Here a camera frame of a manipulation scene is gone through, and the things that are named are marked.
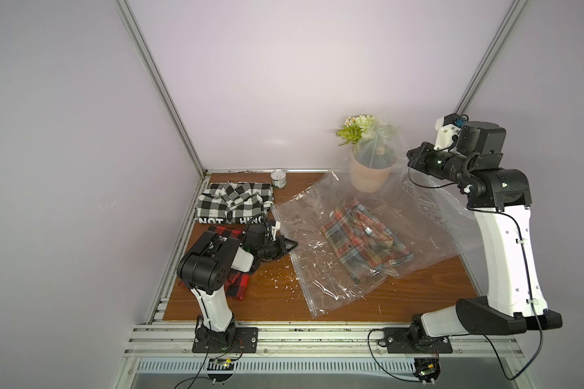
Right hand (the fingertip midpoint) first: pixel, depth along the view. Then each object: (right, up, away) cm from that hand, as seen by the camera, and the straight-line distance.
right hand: (416, 138), depth 61 cm
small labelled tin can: (-40, -7, +50) cm, 64 cm away
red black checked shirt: (-53, -46, +23) cm, 74 cm away
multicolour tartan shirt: (-7, -33, +25) cm, 42 cm away
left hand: (-30, -34, +30) cm, 54 cm away
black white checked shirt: (-63, -19, +46) cm, 80 cm away
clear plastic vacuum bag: (+8, -22, +7) cm, 25 cm away
